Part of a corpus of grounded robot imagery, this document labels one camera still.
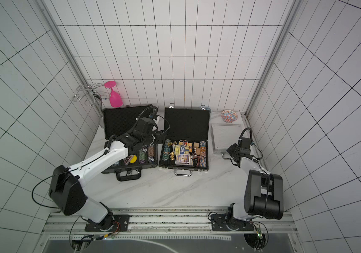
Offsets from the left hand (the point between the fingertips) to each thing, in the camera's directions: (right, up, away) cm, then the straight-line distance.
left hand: (160, 136), depth 84 cm
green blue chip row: (+2, -9, +13) cm, 16 cm away
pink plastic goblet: (-35, +24, +24) cm, 49 cm away
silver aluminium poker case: (+41, -2, +25) cm, 48 cm away
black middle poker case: (+14, -8, +12) cm, 20 cm away
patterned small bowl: (+48, +13, +34) cm, 60 cm away
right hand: (+43, -7, +10) cm, 45 cm away
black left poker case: (-30, +9, +16) cm, 35 cm away
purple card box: (+12, -14, +6) cm, 20 cm away
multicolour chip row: (+24, -12, +10) cm, 29 cm away
